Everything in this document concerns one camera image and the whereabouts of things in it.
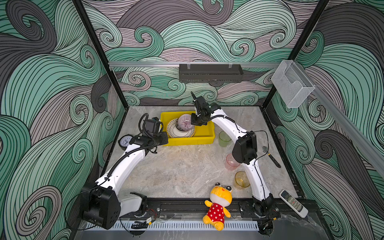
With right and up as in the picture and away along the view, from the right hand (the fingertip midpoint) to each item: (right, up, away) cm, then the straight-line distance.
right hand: (192, 122), depth 94 cm
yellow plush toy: (+13, -36, -24) cm, 45 cm away
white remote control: (+51, -41, -20) cm, 68 cm away
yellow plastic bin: (+7, -9, +4) cm, 12 cm away
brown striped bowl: (-5, 0, +1) cm, 5 cm away
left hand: (-16, -7, -11) cm, 21 cm away
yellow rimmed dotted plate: (-13, -7, +6) cm, 16 cm away
